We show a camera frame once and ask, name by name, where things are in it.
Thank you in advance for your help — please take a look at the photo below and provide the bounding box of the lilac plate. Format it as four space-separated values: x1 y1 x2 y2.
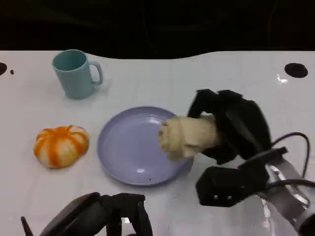
96 106 195 187

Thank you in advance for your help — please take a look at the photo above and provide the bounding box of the beige towel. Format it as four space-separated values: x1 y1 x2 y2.
157 112 221 162

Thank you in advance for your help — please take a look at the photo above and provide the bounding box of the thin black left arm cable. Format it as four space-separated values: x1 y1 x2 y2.
20 216 33 236

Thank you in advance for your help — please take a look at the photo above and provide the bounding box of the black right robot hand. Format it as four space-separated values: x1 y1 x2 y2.
186 88 272 166

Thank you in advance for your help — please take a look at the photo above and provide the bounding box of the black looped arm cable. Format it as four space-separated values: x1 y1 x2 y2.
270 132 311 178

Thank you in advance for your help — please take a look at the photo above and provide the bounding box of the orange and white bread roll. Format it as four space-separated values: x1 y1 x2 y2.
33 124 90 169

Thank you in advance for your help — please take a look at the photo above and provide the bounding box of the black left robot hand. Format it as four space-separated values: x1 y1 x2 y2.
39 192 154 236

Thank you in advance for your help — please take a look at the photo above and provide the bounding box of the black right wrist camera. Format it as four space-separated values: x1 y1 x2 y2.
195 147 289 208

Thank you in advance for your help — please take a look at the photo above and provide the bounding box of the pale green mug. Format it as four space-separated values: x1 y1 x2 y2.
51 49 103 100

